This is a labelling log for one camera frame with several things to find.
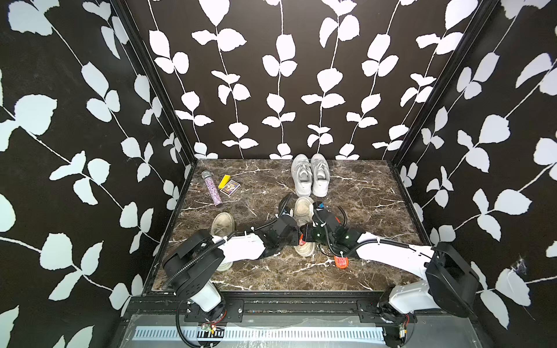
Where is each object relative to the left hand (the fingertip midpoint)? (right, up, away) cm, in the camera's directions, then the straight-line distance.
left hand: (299, 229), depth 88 cm
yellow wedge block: (-37, +21, +24) cm, 49 cm away
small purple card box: (-34, +16, +19) cm, 42 cm away
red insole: (0, -3, -8) cm, 9 cm away
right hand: (-1, +2, -5) cm, 6 cm away
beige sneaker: (-32, +1, +1) cm, 32 cm away
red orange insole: (+17, -13, -3) cm, 21 cm away
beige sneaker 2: (+2, +8, +1) cm, 8 cm away
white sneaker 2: (+12, +23, +18) cm, 32 cm away
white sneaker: (+2, +26, +17) cm, 30 cm away
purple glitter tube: (-46, +23, +22) cm, 56 cm away
